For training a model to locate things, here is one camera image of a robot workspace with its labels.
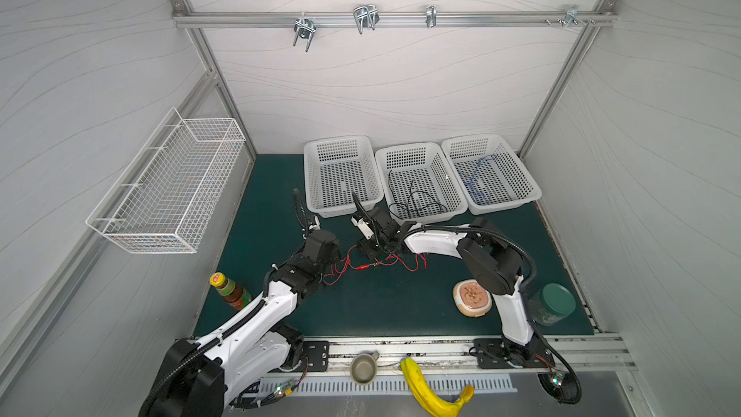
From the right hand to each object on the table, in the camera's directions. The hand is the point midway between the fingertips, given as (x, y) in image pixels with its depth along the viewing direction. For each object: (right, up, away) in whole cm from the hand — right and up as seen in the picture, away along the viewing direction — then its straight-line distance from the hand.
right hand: (365, 237), depth 95 cm
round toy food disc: (+31, -15, -14) cm, 37 cm away
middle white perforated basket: (+20, +18, +16) cm, 31 cm away
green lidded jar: (+48, -13, -23) cm, 55 cm away
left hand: (-9, +2, -9) cm, 13 cm away
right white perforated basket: (+49, +22, +20) cm, 57 cm away
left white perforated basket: (-13, +24, +20) cm, 34 cm away
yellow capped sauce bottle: (-33, -10, -22) cm, 41 cm away
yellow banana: (+16, -30, -31) cm, 46 cm away
